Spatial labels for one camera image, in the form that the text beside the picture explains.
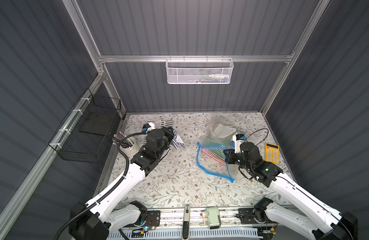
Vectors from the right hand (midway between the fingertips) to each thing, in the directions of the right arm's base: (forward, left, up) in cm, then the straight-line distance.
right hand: (226, 150), depth 77 cm
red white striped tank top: (+6, +4, -17) cm, 19 cm away
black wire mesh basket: (+3, +71, +9) cm, 71 cm away
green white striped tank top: (+19, -2, -17) cm, 25 cm away
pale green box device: (-28, +7, -15) cm, 32 cm away
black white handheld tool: (-30, +20, -15) cm, 39 cm away
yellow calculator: (+9, -35, -18) cm, 41 cm away
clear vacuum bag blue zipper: (-4, -6, -19) cm, 20 cm away
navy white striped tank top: (+6, +26, +1) cm, 27 cm away
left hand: (+6, +26, +11) cm, 29 cm away
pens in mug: (+12, +59, -10) cm, 61 cm away
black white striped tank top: (+34, +35, -18) cm, 52 cm away
